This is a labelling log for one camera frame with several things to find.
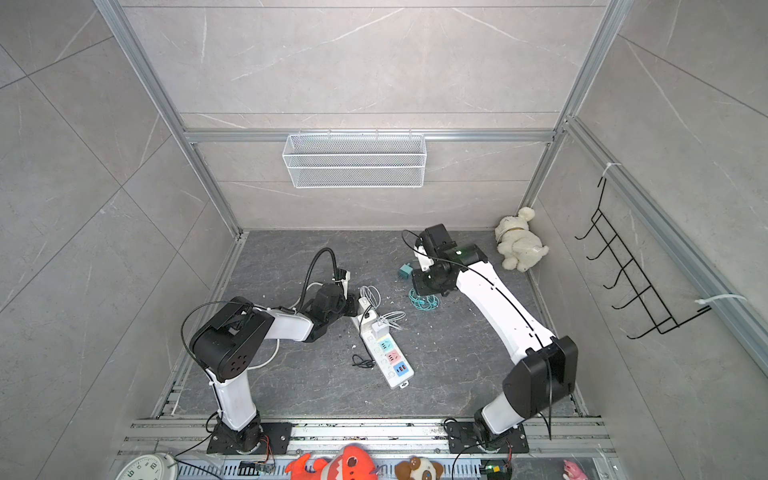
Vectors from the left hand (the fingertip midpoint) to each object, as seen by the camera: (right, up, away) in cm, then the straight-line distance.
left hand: (360, 289), depth 97 cm
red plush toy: (+2, -34, -33) cm, 48 cm away
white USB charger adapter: (+2, -3, -9) cm, 10 cm away
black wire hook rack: (+64, -2, -39) cm, 75 cm away
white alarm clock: (-43, -37, -31) cm, 64 cm away
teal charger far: (+15, +6, +8) cm, 18 cm away
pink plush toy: (+52, -39, -30) cm, 72 cm away
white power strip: (+9, -17, -12) cm, 23 cm away
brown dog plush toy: (+17, -38, -30) cm, 51 cm away
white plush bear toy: (+55, +14, +4) cm, 57 cm away
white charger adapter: (+7, -10, -12) cm, 17 cm away
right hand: (+19, +4, -16) cm, 25 cm away
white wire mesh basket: (-2, +44, +3) cm, 44 cm away
